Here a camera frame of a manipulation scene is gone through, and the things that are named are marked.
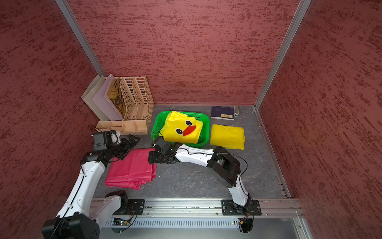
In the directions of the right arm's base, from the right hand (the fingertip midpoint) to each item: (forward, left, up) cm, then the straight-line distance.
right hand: (155, 162), depth 83 cm
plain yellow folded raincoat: (+20, -49, -8) cm, 54 cm away
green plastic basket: (+31, +3, +2) cm, 31 cm away
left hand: (+5, +9, +9) cm, 14 cm away
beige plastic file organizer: (+46, +19, +3) cm, 50 cm away
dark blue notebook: (+42, -49, -6) cm, 64 cm away
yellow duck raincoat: (+26, -12, -1) cm, 29 cm away
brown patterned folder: (+41, +30, +15) cm, 53 cm away
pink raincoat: (-4, +12, -2) cm, 13 cm away
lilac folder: (+33, +35, +18) cm, 51 cm away
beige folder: (+33, +39, +24) cm, 56 cm away
